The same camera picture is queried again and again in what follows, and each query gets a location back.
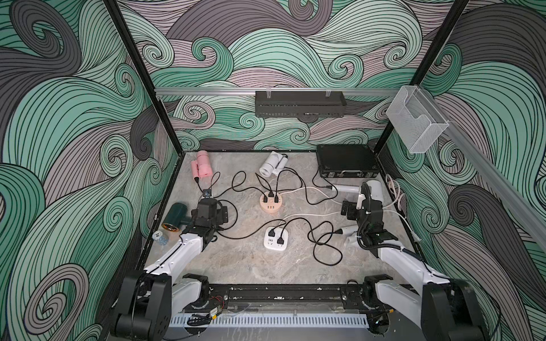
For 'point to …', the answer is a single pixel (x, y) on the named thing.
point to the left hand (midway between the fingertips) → (211, 206)
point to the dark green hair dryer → (176, 216)
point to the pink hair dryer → (201, 167)
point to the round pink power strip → (270, 207)
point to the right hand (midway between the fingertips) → (355, 200)
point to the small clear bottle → (158, 235)
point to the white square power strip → (276, 238)
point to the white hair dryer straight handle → (376, 188)
